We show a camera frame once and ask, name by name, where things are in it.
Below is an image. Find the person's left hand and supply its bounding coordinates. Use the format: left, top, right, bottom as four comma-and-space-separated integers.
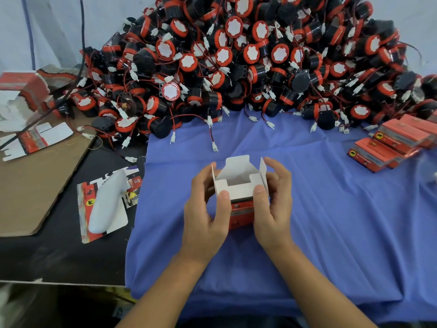
179, 162, 233, 268

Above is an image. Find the person's right hand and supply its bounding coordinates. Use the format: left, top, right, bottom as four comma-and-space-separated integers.
252, 157, 296, 256

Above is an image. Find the pile of black red buzzers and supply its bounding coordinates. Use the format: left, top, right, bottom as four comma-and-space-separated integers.
44, 0, 437, 142

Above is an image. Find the person's right forearm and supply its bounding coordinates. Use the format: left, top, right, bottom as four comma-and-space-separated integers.
263, 242, 380, 328

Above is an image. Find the person's left forearm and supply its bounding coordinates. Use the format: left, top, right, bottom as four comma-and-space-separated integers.
117, 255, 209, 328

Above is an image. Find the blue table cloth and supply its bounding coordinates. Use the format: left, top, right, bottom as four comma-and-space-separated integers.
124, 109, 437, 324

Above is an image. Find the brown cardboard piece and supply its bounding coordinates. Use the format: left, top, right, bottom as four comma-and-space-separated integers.
0, 126, 94, 238

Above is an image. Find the black hanging cable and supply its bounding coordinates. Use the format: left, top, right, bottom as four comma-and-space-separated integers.
78, 0, 88, 72

